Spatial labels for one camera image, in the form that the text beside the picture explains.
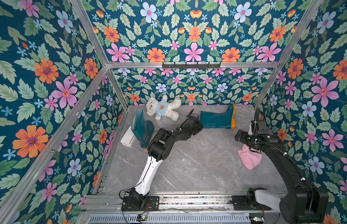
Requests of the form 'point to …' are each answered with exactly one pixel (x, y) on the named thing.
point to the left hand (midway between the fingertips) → (205, 123)
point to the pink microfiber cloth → (250, 158)
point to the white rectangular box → (128, 138)
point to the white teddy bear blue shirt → (163, 108)
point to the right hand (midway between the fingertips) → (245, 137)
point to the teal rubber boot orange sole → (142, 129)
